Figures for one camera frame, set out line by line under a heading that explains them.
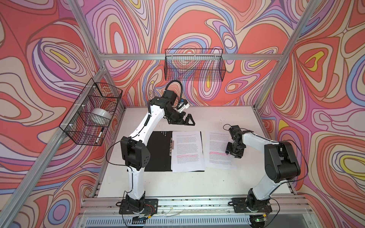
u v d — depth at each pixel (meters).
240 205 0.73
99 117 0.70
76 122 0.68
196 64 0.96
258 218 0.71
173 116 0.71
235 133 0.72
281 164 0.48
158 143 0.97
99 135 0.72
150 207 0.72
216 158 0.91
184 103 0.77
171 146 0.96
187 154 0.92
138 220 0.72
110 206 0.75
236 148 0.79
